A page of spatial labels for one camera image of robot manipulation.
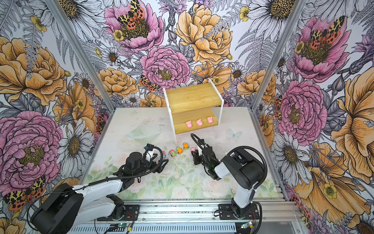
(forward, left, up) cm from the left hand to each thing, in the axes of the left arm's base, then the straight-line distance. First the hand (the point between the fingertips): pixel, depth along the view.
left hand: (162, 161), depth 87 cm
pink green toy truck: (+7, -5, -3) cm, 9 cm away
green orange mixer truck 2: (+12, -14, -3) cm, 18 cm away
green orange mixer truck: (+8, -10, -3) cm, 13 cm away
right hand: (+6, -19, -5) cm, 20 cm away
